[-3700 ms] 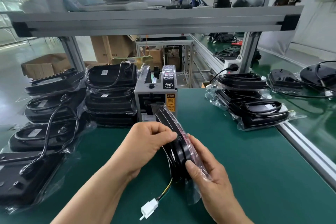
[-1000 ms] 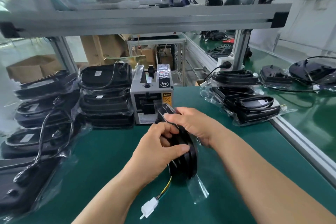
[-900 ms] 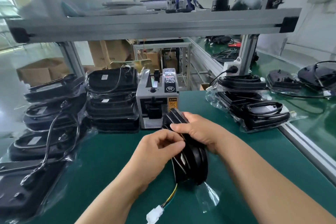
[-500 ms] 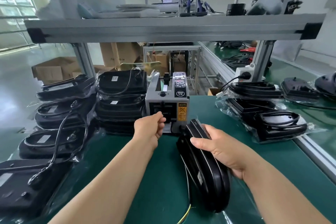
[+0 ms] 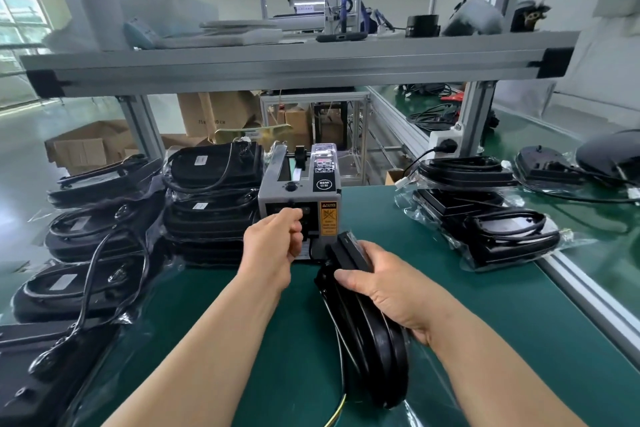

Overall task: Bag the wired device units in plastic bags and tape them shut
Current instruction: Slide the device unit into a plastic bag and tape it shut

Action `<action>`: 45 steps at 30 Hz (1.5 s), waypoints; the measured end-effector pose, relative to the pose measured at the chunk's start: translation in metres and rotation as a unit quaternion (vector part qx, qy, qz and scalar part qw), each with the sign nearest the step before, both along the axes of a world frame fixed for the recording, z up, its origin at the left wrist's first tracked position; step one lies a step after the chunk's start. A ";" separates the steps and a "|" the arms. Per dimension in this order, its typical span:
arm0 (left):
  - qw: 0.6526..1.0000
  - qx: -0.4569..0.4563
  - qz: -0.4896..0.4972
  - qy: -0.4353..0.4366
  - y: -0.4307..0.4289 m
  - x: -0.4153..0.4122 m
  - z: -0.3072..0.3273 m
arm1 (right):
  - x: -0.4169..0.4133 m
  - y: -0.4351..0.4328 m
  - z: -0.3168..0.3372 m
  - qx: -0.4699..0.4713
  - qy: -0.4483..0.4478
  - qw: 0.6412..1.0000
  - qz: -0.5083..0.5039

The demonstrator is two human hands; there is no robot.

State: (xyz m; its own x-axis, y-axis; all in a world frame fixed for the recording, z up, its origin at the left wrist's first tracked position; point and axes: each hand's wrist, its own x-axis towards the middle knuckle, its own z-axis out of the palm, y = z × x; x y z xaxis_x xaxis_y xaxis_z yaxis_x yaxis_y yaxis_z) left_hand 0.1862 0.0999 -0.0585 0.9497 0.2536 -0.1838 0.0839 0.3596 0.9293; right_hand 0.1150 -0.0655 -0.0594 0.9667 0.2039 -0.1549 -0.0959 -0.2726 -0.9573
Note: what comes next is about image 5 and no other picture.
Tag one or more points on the person's left forearm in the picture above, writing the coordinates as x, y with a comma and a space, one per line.
195, 362

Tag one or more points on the person's left hand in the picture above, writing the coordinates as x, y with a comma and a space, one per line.
270, 251

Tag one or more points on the stack of bagged lamps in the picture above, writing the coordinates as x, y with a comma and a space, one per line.
425, 392

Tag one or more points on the person's right forearm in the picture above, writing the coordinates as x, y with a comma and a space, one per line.
510, 377

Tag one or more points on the window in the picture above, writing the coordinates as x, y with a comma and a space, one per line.
22, 31

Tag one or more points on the black phone on shelf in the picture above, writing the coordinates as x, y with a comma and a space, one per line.
341, 37

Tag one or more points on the unbagged black lamps with cables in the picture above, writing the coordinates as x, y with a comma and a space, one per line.
590, 161

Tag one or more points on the small brown cardboard box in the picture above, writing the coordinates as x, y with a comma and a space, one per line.
395, 177

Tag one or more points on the aluminium table edge rail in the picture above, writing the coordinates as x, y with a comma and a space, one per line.
595, 302

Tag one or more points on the grey tape dispenser machine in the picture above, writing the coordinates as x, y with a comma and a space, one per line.
290, 191

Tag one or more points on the person's right hand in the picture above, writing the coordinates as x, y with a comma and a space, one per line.
400, 292

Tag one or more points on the grey barcode scanner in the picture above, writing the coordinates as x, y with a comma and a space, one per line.
475, 19

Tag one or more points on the white handset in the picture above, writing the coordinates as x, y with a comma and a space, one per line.
144, 34

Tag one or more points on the group of bagged black lamps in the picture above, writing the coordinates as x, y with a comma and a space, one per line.
480, 217

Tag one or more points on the white flat scale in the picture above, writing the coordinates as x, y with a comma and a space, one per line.
222, 36

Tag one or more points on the black cup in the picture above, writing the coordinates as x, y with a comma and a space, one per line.
422, 26

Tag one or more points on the white box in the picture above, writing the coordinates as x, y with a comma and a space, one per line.
168, 13

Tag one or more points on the grey metal shelf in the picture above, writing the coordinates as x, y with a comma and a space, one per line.
300, 63

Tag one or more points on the white power socket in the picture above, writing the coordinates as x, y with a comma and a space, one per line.
446, 146

